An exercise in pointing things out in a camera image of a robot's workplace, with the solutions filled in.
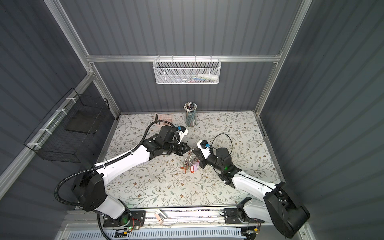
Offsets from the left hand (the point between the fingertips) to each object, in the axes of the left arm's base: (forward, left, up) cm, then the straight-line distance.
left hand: (190, 147), depth 81 cm
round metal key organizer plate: (-6, 0, -5) cm, 8 cm away
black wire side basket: (+6, +60, +11) cm, 61 cm away
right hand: (-3, -3, 0) cm, 4 cm away
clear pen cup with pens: (+30, -2, +2) cm, 30 cm away
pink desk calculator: (+38, +17, -14) cm, 44 cm away
